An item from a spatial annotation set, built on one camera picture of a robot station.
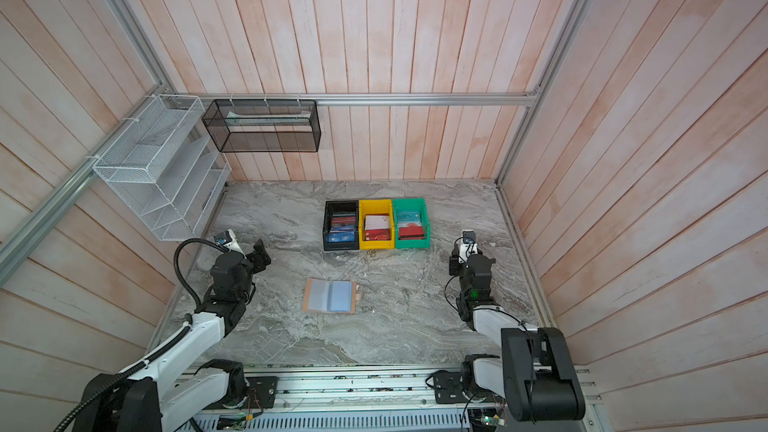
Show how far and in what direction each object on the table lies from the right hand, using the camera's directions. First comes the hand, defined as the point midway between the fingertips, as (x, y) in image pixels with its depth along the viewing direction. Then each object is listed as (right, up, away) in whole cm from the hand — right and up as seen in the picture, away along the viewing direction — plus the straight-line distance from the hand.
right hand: (466, 243), depth 89 cm
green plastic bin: (-13, +12, +15) cm, 23 cm away
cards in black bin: (-40, +4, +15) cm, 42 cm away
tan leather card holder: (-41, -16, 0) cm, 44 cm away
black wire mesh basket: (-65, +38, +8) cm, 76 cm away
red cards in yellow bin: (-27, +4, +15) cm, 31 cm away
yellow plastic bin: (-27, +11, +15) cm, 33 cm away
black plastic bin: (-40, +11, +22) cm, 47 cm away
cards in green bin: (-16, +5, +16) cm, 23 cm away
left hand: (-64, -1, -4) cm, 64 cm away
